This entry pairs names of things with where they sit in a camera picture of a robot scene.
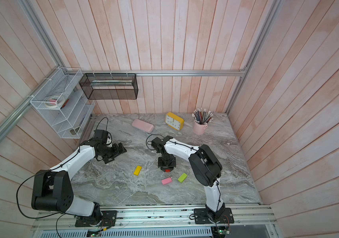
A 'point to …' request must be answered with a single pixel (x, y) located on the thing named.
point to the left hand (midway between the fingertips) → (121, 155)
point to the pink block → (166, 180)
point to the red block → (167, 170)
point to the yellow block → (137, 170)
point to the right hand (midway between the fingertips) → (165, 169)
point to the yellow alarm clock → (174, 121)
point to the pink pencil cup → (198, 129)
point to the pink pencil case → (142, 125)
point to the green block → (182, 177)
